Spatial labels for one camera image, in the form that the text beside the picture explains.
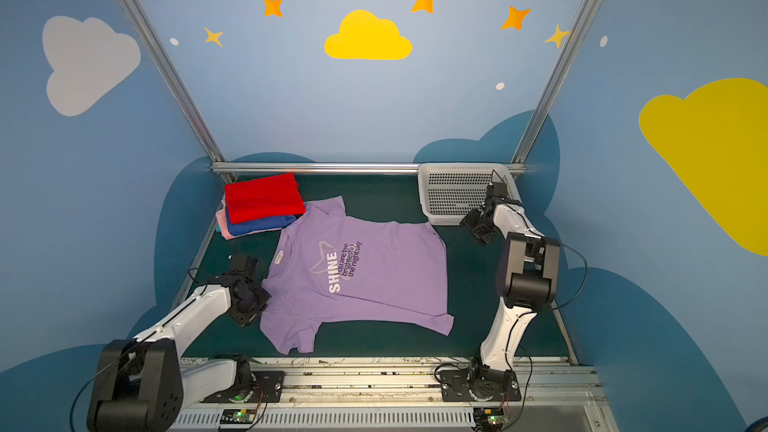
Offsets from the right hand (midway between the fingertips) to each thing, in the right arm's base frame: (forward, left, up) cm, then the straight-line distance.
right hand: (469, 226), depth 99 cm
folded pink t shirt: (+2, +88, -3) cm, 88 cm away
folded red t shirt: (+11, +73, -2) cm, 73 cm away
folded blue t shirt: (-2, +71, -1) cm, 71 cm away
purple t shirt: (-15, +47, -5) cm, 49 cm away
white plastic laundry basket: (+22, +4, -7) cm, 24 cm away
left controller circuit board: (-56, +61, -6) cm, 83 cm away
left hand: (-28, +61, -5) cm, 68 cm away
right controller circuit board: (-53, 0, -7) cm, 53 cm away
